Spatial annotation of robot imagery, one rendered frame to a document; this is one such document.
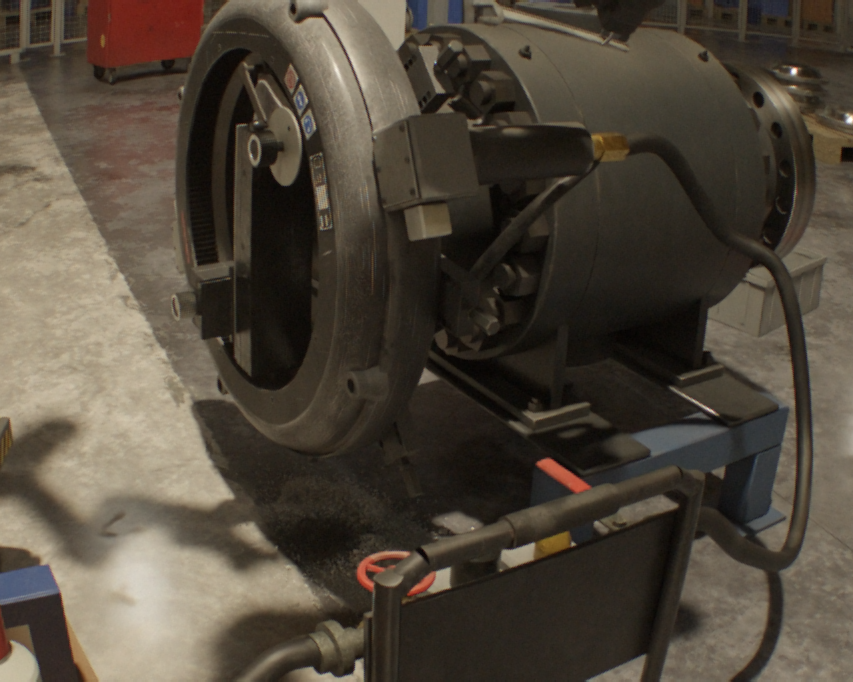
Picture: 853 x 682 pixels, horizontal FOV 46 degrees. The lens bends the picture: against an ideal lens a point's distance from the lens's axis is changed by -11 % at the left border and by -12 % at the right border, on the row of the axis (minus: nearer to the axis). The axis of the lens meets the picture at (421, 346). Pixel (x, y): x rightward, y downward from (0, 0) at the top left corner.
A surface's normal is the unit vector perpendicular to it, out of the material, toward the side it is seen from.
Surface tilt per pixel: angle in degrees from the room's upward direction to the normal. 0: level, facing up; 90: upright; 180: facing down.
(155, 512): 0
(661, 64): 33
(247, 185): 90
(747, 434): 90
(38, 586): 7
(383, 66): 46
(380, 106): 55
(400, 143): 90
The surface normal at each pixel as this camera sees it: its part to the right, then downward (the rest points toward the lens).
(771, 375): 0.04, -0.92
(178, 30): 0.57, 0.34
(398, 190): -0.85, 0.18
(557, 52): 0.27, -0.66
